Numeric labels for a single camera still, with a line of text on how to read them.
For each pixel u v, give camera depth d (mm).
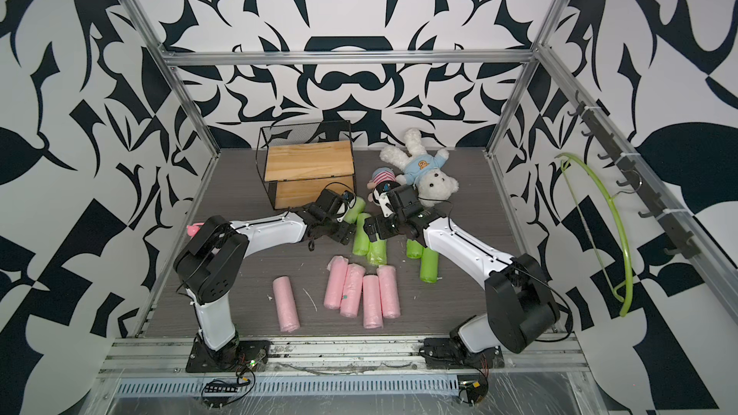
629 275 575
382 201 788
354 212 940
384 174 1038
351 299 808
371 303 800
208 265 488
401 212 661
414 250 902
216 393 726
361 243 914
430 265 871
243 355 734
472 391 713
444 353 745
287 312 788
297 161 953
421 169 1036
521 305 429
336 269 856
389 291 824
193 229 851
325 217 748
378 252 891
